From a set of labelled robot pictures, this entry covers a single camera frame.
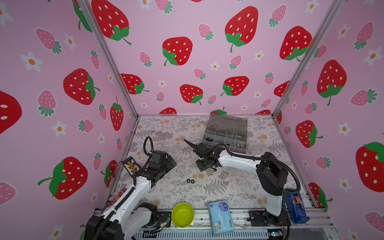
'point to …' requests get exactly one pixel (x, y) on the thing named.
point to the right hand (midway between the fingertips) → (200, 163)
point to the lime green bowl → (182, 215)
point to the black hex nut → (188, 180)
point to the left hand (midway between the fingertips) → (170, 163)
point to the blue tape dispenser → (297, 208)
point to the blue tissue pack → (221, 218)
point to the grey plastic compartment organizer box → (229, 130)
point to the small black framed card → (131, 165)
